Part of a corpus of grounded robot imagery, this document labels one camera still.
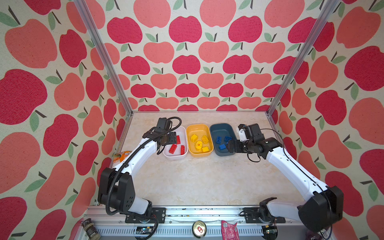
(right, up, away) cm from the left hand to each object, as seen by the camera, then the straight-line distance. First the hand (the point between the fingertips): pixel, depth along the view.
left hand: (173, 138), depth 88 cm
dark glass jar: (-37, -40, -19) cm, 57 cm away
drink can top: (+14, -36, -26) cm, 47 cm away
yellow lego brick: (+13, -1, +14) cm, 19 cm away
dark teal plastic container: (+33, +2, +19) cm, 38 cm away
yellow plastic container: (+17, -2, +17) cm, 24 cm away
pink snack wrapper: (+29, -42, -19) cm, 55 cm away
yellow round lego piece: (+16, -6, +11) cm, 20 cm away
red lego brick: (+5, -8, +8) cm, 13 cm away
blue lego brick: (+30, -3, +16) cm, 34 cm away
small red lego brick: (+2, -3, +14) cm, 14 cm away
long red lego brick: (-2, -8, +11) cm, 13 cm away
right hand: (+37, -3, -5) cm, 37 cm away
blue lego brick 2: (+36, -2, +16) cm, 40 cm away
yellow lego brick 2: (+20, -2, +14) cm, 25 cm away
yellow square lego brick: (+20, -8, +10) cm, 24 cm away
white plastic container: (+5, +3, +15) cm, 16 cm away
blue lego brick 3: (+32, -6, +9) cm, 34 cm away
